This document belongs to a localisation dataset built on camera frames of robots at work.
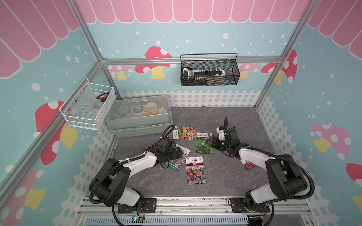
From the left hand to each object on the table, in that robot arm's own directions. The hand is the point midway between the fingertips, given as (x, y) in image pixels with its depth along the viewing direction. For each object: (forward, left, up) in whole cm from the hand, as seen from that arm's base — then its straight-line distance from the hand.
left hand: (176, 156), depth 90 cm
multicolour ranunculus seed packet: (+20, -4, -3) cm, 21 cm away
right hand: (+8, -20, +5) cm, 22 cm away
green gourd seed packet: (+11, -18, -1) cm, 21 cm away
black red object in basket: (+20, +41, +32) cm, 55 cm away
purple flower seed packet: (-5, 0, -2) cm, 5 cm away
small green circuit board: (-33, +19, -4) cm, 38 cm away
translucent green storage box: (+24, +26, +12) cm, 37 cm away
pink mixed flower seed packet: (-8, -12, -3) cm, 14 cm away
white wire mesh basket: (+14, +48, +30) cm, 58 cm away
